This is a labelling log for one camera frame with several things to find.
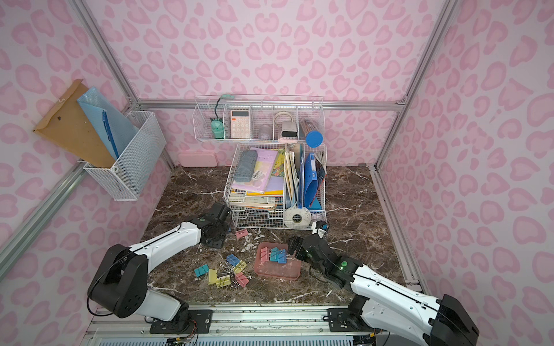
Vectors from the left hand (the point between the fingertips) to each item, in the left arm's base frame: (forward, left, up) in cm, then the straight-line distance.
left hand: (227, 227), depth 91 cm
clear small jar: (+35, -16, +23) cm, 44 cm away
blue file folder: (+14, -35, +15) cm, 41 cm away
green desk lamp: (+33, +4, +28) cm, 44 cm away
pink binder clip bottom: (-20, -8, -3) cm, 22 cm away
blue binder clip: (-12, -23, -2) cm, 26 cm away
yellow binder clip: (-19, +3, -4) cm, 20 cm away
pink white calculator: (+37, -5, +25) cm, 45 cm away
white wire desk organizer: (+10, -18, +15) cm, 26 cm away
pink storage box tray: (-16, -27, -6) cm, 32 cm away
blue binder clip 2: (-13, -3, -4) cm, 14 cm away
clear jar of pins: (+5, -39, 0) cm, 39 cm away
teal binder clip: (-11, -20, -3) cm, 23 cm away
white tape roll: (+5, -26, +2) cm, 27 cm away
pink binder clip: (-10, -16, -4) cm, 20 cm away
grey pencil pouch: (+17, -9, +19) cm, 27 cm away
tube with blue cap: (+23, -36, +28) cm, 51 cm away
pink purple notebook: (+24, -16, +16) cm, 33 cm away
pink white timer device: (+30, -26, +26) cm, 48 cm away
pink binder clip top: (-2, -6, -2) cm, 7 cm away
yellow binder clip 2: (-21, -1, -3) cm, 21 cm away
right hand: (-10, -28, +6) cm, 30 cm away
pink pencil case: (+42, +23, 0) cm, 48 cm away
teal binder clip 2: (-17, +8, -4) cm, 19 cm away
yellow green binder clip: (-16, -7, -3) cm, 18 cm away
